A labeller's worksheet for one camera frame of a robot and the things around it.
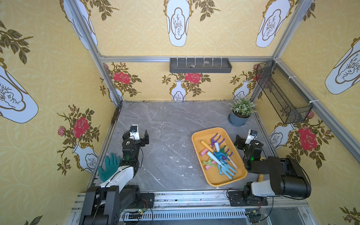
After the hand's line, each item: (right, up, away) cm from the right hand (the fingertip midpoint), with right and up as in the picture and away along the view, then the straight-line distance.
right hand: (244, 136), depth 92 cm
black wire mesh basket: (+23, +20, -8) cm, 32 cm away
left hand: (-67, +5, -6) cm, 67 cm away
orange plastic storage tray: (-7, -14, -7) cm, 17 cm away
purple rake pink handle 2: (-15, -13, -5) cm, 20 cm away
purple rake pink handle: (-19, -4, +5) cm, 21 cm away
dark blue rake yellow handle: (-17, -11, -6) cm, 21 cm away
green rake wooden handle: (-14, -9, 0) cm, 17 cm away
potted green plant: (-1, +18, +1) cm, 18 cm away
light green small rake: (-25, -15, -9) cm, 30 cm away
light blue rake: (-18, -16, -8) cm, 26 cm away
